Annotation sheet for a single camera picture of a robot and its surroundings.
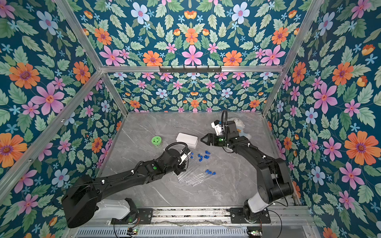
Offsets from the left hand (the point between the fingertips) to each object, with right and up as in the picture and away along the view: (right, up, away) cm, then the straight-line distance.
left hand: (186, 159), depth 83 cm
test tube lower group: (+12, -8, +5) cm, 15 cm away
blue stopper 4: (+11, 0, +12) cm, 16 cm away
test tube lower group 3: (+16, -10, +5) cm, 19 cm away
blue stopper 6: (+7, 0, +13) cm, 14 cm away
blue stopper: (+12, +2, +13) cm, 17 cm away
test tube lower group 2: (+13, -9, +5) cm, 17 cm away
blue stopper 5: (+8, -2, +10) cm, 13 cm away
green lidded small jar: (-22, +9, +15) cm, 28 cm away
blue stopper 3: (+12, -1, +12) cm, 17 cm away
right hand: (+13, +13, +3) cm, 19 cm away
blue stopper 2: (+13, +1, +13) cm, 18 cm away
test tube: (+1, -9, +5) cm, 10 cm away
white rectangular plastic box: (+2, +9, +15) cm, 18 cm away
